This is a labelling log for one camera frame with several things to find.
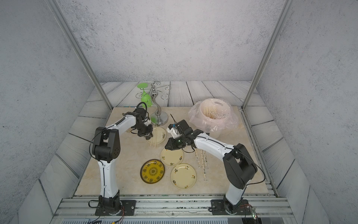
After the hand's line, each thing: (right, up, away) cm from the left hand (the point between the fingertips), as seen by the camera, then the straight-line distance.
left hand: (155, 135), depth 100 cm
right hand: (+10, -5, -18) cm, 21 cm away
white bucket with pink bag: (+41, +14, -3) cm, 43 cm away
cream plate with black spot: (+2, -1, +5) cm, 6 cm away
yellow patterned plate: (+1, -21, -13) cm, 25 cm away
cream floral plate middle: (+12, -14, -9) cm, 21 cm away
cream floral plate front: (+20, -22, -16) cm, 34 cm away
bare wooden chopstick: (-2, -4, -3) cm, 6 cm away
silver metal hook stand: (0, +12, +12) cm, 17 cm away
